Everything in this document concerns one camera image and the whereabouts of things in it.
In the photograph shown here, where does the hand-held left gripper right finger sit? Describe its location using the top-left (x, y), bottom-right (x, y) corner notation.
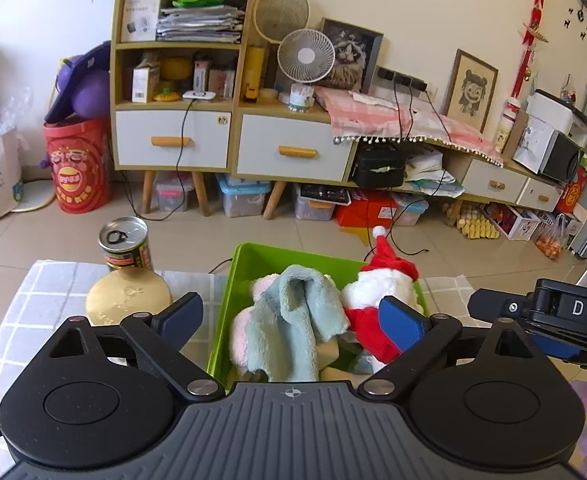
top-left (357, 295), bottom-right (544, 397)

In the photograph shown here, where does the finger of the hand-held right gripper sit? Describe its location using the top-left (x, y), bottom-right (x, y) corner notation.
top-left (468, 287), bottom-right (535, 323)
top-left (537, 332), bottom-right (582, 362)

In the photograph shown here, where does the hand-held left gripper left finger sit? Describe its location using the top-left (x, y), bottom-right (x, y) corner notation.
top-left (43, 291), bottom-right (226, 402)

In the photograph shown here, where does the santa plush toy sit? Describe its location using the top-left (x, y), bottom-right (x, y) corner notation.
top-left (341, 226), bottom-right (422, 365)

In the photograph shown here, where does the pink fluffy plush toy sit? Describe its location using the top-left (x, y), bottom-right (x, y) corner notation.
top-left (230, 274), bottom-right (280, 377)

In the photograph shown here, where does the green plastic bin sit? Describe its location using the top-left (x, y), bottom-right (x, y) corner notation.
top-left (207, 242), bottom-right (431, 395)

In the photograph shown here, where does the light green fluffy towel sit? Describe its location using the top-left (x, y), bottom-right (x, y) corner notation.
top-left (253, 265), bottom-right (351, 384)

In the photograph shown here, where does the clear jar with gold lid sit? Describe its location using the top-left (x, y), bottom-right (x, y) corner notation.
top-left (85, 267), bottom-right (174, 330)

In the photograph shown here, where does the bag of oranges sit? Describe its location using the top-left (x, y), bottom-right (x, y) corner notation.
top-left (536, 215), bottom-right (570, 261)

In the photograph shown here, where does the row of yellow bottles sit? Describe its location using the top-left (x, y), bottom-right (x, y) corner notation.
top-left (455, 202), bottom-right (500, 240)

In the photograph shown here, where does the tin can with pull tab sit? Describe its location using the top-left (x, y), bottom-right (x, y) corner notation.
top-left (98, 216), bottom-right (152, 272)

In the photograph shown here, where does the colourful printed box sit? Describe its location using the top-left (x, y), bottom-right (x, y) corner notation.
top-left (483, 202), bottom-right (542, 241)

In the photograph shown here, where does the red cardboard box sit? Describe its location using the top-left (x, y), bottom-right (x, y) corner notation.
top-left (336, 195), bottom-right (400, 229)

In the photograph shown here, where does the clear storage box pink lid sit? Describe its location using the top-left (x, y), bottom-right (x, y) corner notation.
top-left (154, 172), bottom-right (194, 213)

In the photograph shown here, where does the clear storage box blue lid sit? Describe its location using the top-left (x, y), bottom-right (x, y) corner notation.
top-left (216, 175), bottom-right (272, 219)

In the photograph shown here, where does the grey checked tablecloth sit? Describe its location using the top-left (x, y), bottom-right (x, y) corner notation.
top-left (0, 259), bottom-right (484, 466)

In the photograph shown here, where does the clear storage box with electronics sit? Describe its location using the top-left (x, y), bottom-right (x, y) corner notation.
top-left (293, 184), bottom-right (350, 222)

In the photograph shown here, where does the black carry case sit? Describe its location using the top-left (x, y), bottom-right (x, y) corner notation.
top-left (352, 142), bottom-right (408, 189)

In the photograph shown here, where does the white bottle with red cap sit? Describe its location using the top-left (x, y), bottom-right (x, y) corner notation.
top-left (496, 97), bottom-right (519, 154)

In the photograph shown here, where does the yellow shelf cabinet white drawer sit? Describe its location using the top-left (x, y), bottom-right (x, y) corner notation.
top-left (110, 0), bottom-right (255, 217)

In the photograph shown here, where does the red snack bucket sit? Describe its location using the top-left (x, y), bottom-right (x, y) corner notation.
top-left (43, 117), bottom-right (113, 214)

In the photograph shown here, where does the low cabinet with white drawers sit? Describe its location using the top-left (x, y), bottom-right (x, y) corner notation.
top-left (230, 95), bottom-right (569, 222)

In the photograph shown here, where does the pink cloth with pompom trim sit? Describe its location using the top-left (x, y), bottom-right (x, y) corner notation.
top-left (313, 85), bottom-right (507, 167)

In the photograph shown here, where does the framed cartoon girl picture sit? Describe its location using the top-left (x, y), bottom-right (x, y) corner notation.
top-left (441, 49), bottom-right (499, 134)

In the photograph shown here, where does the white carton with label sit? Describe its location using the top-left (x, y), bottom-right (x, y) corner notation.
top-left (132, 65), bottom-right (160, 104)

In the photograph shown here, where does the purple plush toy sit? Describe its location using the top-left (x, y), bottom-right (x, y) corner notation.
top-left (43, 40), bottom-right (113, 126)

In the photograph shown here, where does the white cotton swab cup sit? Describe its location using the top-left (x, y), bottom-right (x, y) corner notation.
top-left (289, 85), bottom-right (315, 113)

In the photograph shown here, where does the framed cat picture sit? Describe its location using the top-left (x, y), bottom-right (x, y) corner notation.
top-left (318, 17), bottom-right (385, 94)

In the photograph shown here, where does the small white desk fan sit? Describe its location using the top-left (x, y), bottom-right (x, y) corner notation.
top-left (277, 28), bottom-right (337, 84)

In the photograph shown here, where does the stack of papers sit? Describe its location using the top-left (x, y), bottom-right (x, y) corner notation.
top-left (156, 5), bottom-right (244, 44)

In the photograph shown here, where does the white product box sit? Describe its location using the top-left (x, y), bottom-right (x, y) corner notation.
top-left (121, 0), bottom-right (163, 42)

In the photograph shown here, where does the round white fan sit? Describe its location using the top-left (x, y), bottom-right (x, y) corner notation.
top-left (252, 0), bottom-right (311, 45)

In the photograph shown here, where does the black power cable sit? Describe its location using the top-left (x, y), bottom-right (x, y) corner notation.
top-left (120, 100), bottom-right (195, 222)

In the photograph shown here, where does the red chili wall decoration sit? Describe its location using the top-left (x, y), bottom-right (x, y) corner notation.
top-left (520, 0), bottom-right (550, 82)

